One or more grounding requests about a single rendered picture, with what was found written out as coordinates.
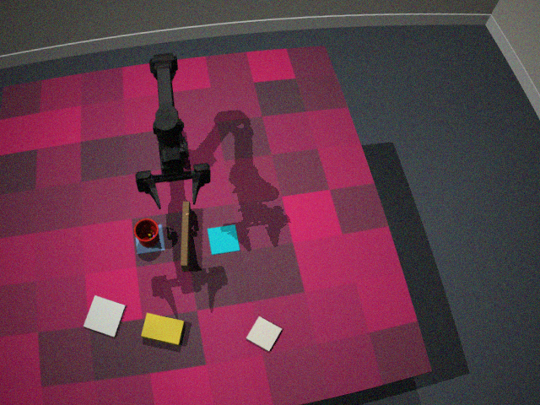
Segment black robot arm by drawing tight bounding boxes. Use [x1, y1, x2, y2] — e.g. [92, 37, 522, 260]
[149, 53, 189, 170]

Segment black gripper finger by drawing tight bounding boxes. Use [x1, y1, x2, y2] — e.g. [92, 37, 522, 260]
[192, 172, 205, 205]
[143, 179, 160, 209]

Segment yellow rectangular block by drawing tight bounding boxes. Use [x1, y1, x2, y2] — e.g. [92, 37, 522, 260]
[141, 312, 185, 346]

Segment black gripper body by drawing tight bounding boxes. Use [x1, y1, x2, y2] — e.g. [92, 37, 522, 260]
[136, 163, 211, 192]

